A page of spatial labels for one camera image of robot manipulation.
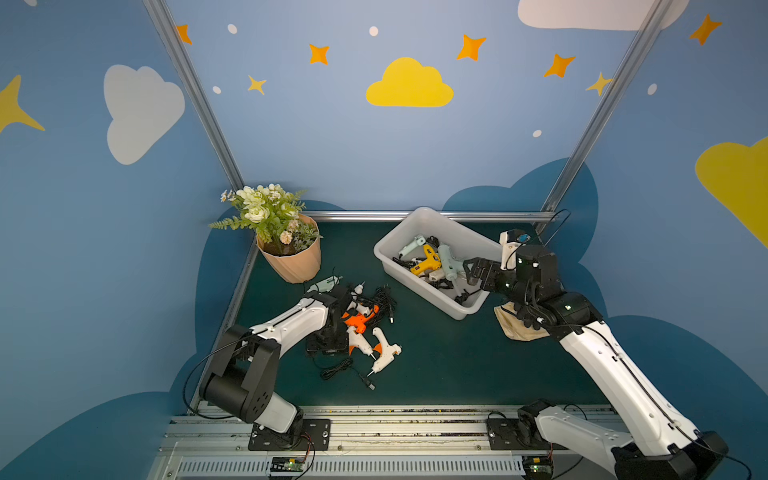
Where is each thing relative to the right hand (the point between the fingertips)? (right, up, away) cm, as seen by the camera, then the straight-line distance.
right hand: (483, 262), depth 74 cm
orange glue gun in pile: (-34, -19, +19) cm, 43 cm away
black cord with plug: (-37, -30, +10) cm, 49 cm away
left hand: (-41, -26, +13) cm, 50 cm away
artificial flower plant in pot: (-56, +8, +19) cm, 60 cm away
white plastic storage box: (-10, +2, +33) cm, 35 cm away
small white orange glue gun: (-25, -27, +14) cm, 39 cm away
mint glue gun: (-12, +7, +34) cm, 37 cm away
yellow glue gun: (-8, 0, +30) cm, 32 cm away
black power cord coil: (+1, -12, +23) cm, 26 cm away
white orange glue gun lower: (-33, -24, +14) cm, 43 cm away
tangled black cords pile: (-26, -14, +22) cm, 36 cm away
